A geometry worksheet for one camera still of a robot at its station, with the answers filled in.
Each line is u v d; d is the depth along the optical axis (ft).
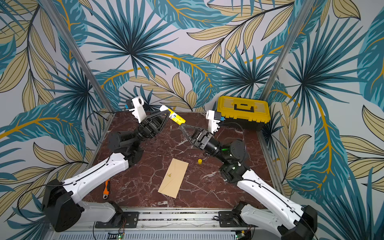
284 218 1.30
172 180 2.87
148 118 1.56
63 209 1.26
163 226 2.36
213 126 1.64
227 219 2.38
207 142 1.54
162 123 1.60
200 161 3.04
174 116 1.60
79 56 2.79
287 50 2.72
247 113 3.27
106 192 2.63
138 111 1.60
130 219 2.40
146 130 1.56
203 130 1.55
